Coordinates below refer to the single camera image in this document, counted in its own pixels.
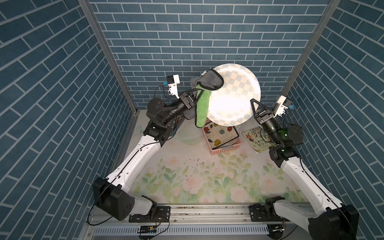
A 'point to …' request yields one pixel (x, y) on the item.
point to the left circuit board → (148, 229)
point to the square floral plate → (218, 135)
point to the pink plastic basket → (225, 148)
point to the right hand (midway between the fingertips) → (253, 103)
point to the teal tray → (178, 123)
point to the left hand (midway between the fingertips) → (209, 92)
